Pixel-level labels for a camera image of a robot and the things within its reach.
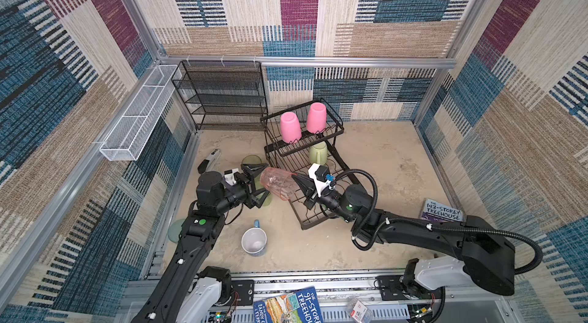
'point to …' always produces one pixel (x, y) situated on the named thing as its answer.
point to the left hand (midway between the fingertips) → (271, 175)
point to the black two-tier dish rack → (300, 151)
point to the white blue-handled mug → (254, 239)
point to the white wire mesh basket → (130, 135)
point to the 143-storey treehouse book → (432, 210)
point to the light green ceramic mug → (318, 154)
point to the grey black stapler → (207, 164)
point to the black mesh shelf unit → (223, 96)
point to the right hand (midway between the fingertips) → (295, 175)
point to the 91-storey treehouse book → (302, 306)
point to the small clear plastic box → (358, 311)
